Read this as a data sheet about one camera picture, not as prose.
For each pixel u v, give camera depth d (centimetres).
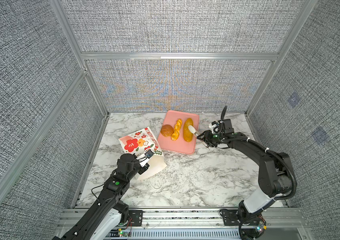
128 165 59
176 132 104
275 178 47
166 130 103
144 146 85
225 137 69
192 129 95
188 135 101
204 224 73
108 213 60
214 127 84
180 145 101
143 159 67
